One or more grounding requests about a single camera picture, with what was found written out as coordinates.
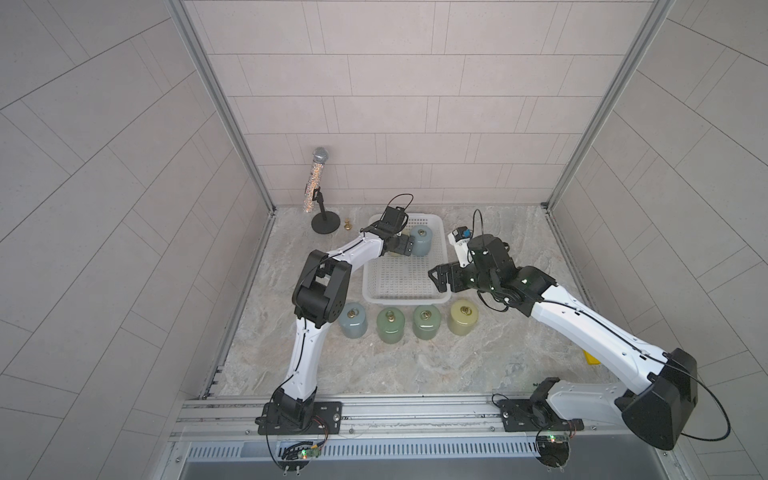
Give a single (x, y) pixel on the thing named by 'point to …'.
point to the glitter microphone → (320, 155)
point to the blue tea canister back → (422, 240)
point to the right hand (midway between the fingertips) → (440, 270)
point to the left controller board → (297, 458)
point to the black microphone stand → (326, 222)
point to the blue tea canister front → (352, 320)
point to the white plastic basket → (400, 279)
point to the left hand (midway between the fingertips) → (400, 236)
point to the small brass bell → (348, 226)
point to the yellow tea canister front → (463, 317)
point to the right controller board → (554, 450)
